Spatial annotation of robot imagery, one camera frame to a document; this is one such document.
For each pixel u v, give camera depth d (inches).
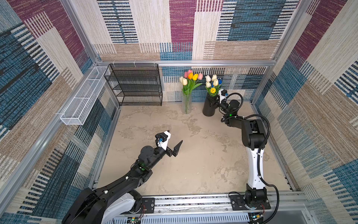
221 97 35.5
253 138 25.1
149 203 29.3
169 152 26.7
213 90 32.0
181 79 36.8
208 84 36.0
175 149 26.7
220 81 35.1
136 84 43.5
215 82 34.2
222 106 36.8
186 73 37.6
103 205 16.5
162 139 24.7
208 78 36.2
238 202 28.8
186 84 36.1
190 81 37.1
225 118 35.1
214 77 36.4
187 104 42.7
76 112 28.0
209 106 38.1
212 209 28.7
